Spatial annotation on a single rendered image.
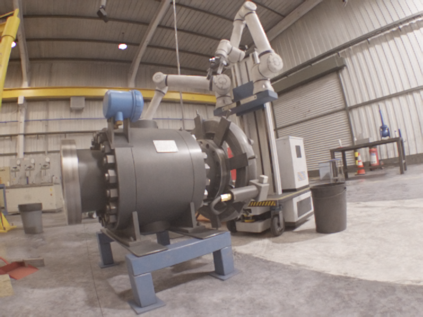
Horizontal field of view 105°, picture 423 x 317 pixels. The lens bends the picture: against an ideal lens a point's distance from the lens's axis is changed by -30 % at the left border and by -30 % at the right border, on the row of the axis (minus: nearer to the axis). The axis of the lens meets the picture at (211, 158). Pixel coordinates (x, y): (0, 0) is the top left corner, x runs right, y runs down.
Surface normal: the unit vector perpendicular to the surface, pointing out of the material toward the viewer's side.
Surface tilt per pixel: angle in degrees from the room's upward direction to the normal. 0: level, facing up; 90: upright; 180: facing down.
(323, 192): 93
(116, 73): 90
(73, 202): 118
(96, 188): 106
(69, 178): 90
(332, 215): 93
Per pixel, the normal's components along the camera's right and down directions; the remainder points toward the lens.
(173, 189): 0.63, 0.17
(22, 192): 0.38, -0.12
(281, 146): -0.71, 0.03
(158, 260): 0.62, -0.14
